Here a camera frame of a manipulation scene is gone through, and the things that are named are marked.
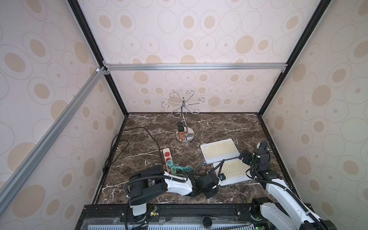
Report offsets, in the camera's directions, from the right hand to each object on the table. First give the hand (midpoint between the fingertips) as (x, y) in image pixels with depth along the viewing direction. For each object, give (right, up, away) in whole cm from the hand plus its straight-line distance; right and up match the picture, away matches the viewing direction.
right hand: (254, 154), depth 85 cm
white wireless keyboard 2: (-11, -11, +4) cm, 16 cm away
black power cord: (-94, +6, +21) cm, 97 cm away
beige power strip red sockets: (-52, -3, +7) cm, 53 cm away
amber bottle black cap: (-44, +14, +11) cm, 48 cm away
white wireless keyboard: (-20, -1, +12) cm, 23 cm away
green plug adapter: (-48, -9, -4) cm, 49 cm away
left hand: (-22, -19, -4) cm, 29 cm away
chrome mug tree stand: (-39, +12, +20) cm, 45 cm away
